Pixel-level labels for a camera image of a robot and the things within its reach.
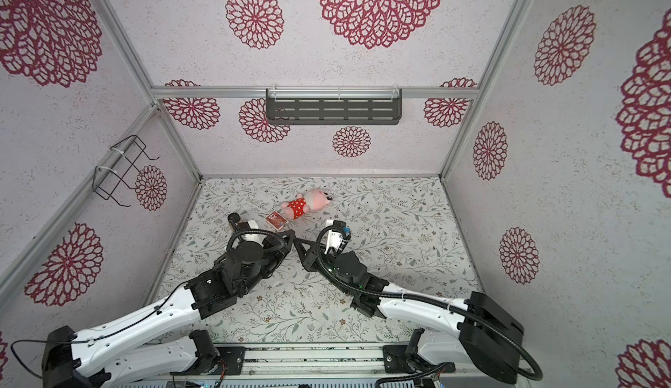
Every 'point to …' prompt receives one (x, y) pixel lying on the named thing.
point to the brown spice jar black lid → (233, 217)
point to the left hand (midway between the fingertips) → (295, 238)
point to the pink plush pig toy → (313, 200)
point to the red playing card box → (276, 220)
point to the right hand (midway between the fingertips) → (294, 238)
